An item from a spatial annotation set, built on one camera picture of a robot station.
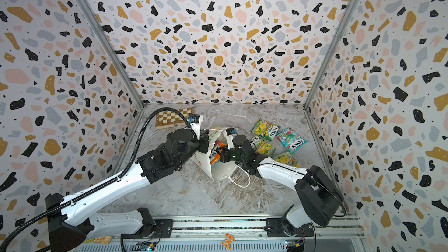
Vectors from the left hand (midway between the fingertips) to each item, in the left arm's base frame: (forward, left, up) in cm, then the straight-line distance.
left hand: (211, 130), depth 69 cm
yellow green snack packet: (+21, -28, -28) cm, 45 cm away
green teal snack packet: (+14, -42, -28) cm, 52 cm away
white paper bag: (-9, -3, -19) cm, 21 cm away
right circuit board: (-35, -34, -32) cm, 59 cm away
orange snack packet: (-2, 0, -17) cm, 17 cm away
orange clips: (-34, -6, -30) cm, 45 cm away
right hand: (+1, -1, -16) cm, 16 cm away
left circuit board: (-35, +27, -31) cm, 54 cm away
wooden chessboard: (+32, +31, -28) cm, 52 cm away
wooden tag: (-32, +44, -29) cm, 62 cm away
